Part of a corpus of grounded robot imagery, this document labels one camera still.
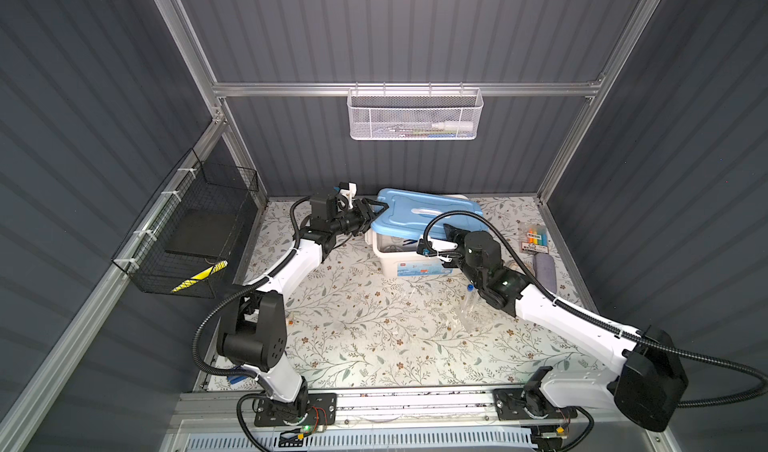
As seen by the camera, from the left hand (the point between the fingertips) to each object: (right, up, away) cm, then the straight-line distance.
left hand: (387, 209), depth 82 cm
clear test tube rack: (+26, -31, +7) cm, 41 cm away
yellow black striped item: (-41, -16, -17) cm, 47 cm away
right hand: (+17, -5, -4) cm, 18 cm away
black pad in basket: (-47, -7, -6) cm, 48 cm away
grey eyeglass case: (+51, -19, +14) cm, 56 cm away
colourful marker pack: (+53, -10, +23) cm, 59 cm away
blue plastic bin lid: (+9, -1, +1) cm, 10 cm away
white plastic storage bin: (+3, -13, +3) cm, 13 cm away
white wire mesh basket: (+11, +42, +42) cm, 60 cm away
